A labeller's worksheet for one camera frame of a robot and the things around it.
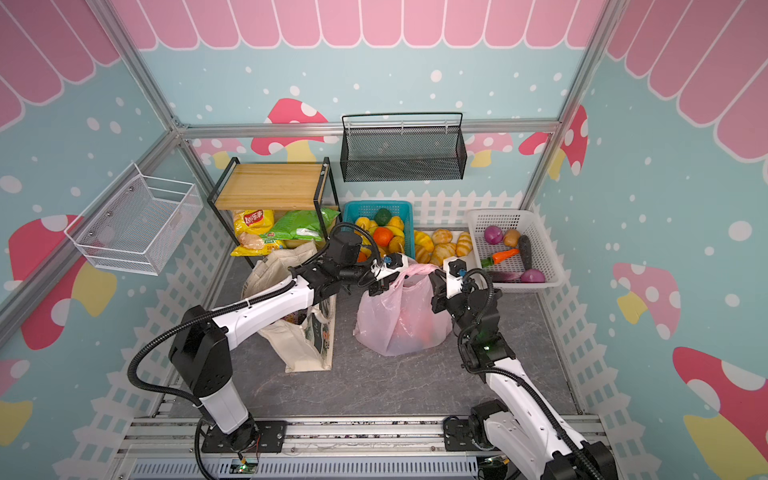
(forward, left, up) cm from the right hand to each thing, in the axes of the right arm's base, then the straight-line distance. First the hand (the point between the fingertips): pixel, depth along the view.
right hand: (432, 271), depth 76 cm
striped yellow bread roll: (+31, -1, -22) cm, 38 cm away
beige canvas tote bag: (-14, +32, -11) cm, 37 cm away
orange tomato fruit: (+27, +14, -16) cm, 35 cm away
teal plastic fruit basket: (+43, +8, -17) cm, 47 cm away
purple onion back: (+32, -28, -21) cm, 47 cm away
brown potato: (+31, -34, -22) cm, 51 cm away
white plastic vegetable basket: (+24, -41, -20) cm, 51 cm away
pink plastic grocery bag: (-6, +8, -14) cm, 17 cm away
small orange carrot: (+22, -28, -22) cm, 42 cm away
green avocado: (+40, +14, -18) cm, 46 cm away
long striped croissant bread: (+25, -7, -22) cm, 34 cm away
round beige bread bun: (+32, -8, -21) cm, 39 cm away
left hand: (+1, +7, -3) cm, 8 cm away
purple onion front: (+12, -36, -20) cm, 43 cm away
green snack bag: (+16, +36, +1) cm, 40 cm away
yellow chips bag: (+20, +55, -3) cm, 58 cm away
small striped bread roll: (+29, -17, -23) cm, 41 cm away
